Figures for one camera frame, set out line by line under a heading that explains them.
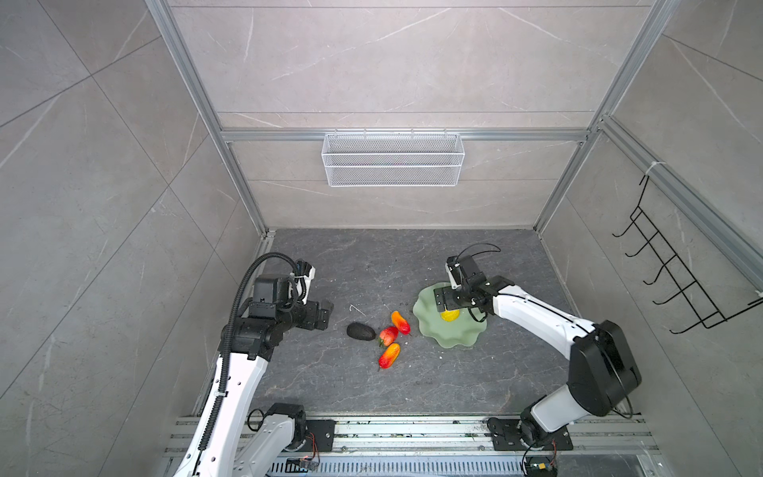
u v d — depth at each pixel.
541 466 0.70
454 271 0.72
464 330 0.90
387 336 0.87
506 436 0.73
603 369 0.47
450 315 0.91
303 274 0.61
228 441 0.39
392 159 1.01
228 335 0.45
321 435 0.73
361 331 0.88
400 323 0.90
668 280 0.69
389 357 0.84
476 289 0.66
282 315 0.56
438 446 0.73
